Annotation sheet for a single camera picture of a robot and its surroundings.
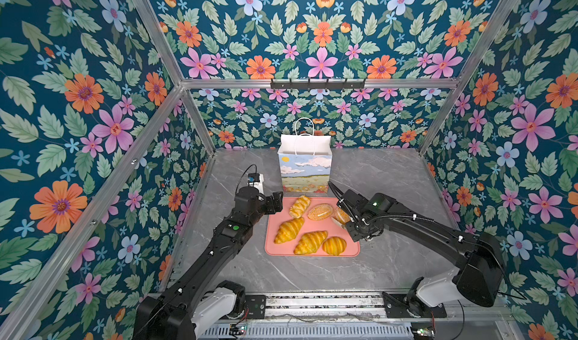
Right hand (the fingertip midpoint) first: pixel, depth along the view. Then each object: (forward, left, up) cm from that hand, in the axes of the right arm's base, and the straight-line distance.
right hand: (355, 230), depth 80 cm
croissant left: (+4, +25, -7) cm, 26 cm away
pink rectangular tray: (+6, +18, -11) cm, 22 cm away
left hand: (+11, +28, +11) cm, 32 cm away
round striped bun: (-3, +7, -7) cm, 10 cm away
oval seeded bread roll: (+11, +12, -5) cm, 17 cm away
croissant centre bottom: (-1, +16, -7) cm, 18 cm away
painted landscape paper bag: (+24, +18, +12) cm, 32 cm away
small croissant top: (+13, +21, -7) cm, 26 cm away
